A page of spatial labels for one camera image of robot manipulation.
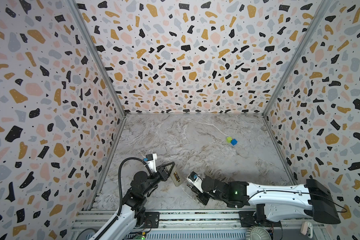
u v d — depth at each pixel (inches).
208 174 35.4
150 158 28.1
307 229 27.7
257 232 27.6
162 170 27.3
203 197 25.2
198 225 28.8
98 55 34.0
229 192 21.3
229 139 40.9
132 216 22.3
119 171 23.7
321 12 28.3
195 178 24.6
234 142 40.6
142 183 23.3
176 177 30.0
